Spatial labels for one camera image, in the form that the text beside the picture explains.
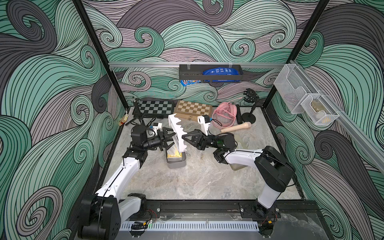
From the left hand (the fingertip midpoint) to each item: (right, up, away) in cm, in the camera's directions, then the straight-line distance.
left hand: (178, 134), depth 72 cm
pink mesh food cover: (+33, +10, +42) cm, 54 cm away
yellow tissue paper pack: (-3, -13, +15) cm, 20 cm away
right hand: (+3, 0, -10) cm, 11 cm away
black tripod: (-27, +10, +21) cm, 36 cm away
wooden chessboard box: (+6, +14, +41) cm, 44 cm away
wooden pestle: (+46, +3, +32) cm, 56 cm away
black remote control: (+43, +10, +39) cm, 59 cm away
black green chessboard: (-20, +15, +42) cm, 49 cm away
